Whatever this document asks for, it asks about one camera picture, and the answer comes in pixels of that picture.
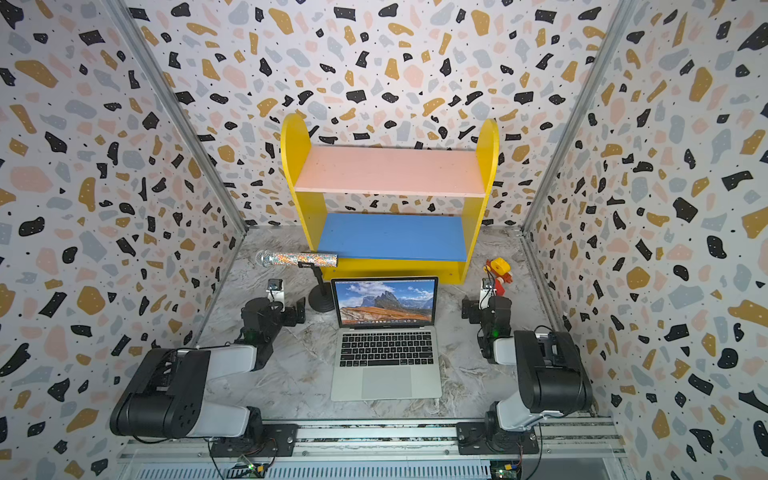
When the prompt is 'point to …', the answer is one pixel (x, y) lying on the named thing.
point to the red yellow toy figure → (500, 270)
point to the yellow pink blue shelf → (391, 245)
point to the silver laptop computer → (386, 345)
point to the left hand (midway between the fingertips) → (290, 297)
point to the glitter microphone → (267, 259)
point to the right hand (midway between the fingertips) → (485, 295)
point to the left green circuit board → (258, 469)
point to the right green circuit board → (505, 470)
